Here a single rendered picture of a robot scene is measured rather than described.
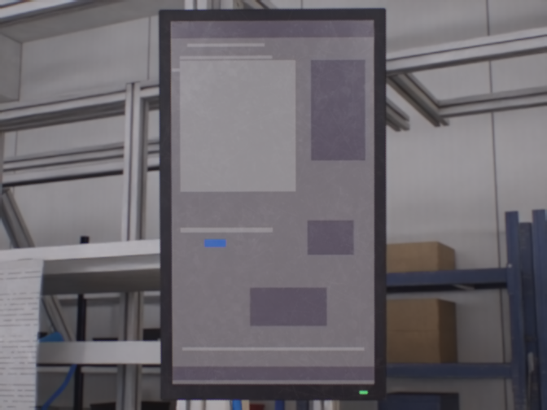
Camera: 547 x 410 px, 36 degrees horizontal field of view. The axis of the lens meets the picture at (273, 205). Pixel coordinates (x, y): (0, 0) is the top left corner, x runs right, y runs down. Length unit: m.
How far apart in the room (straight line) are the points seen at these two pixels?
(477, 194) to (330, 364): 3.70
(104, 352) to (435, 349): 2.84
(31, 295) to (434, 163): 3.55
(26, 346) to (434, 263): 2.99
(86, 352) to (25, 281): 0.17
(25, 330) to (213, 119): 0.64
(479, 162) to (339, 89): 3.72
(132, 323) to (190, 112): 1.10
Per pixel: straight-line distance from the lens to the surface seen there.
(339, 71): 1.11
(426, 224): 4.81
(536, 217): 4.18
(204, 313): 1.11
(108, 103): 2.30
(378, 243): 1.10
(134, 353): 1.56
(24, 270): 1.60
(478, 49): 1.98
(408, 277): 4.28
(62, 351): 1.66
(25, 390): 1.58
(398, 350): 4.31
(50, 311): 2.79
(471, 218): 4.75
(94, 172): 2.90
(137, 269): 1.57
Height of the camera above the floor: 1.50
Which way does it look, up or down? 10 degrees up
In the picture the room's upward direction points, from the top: straight up
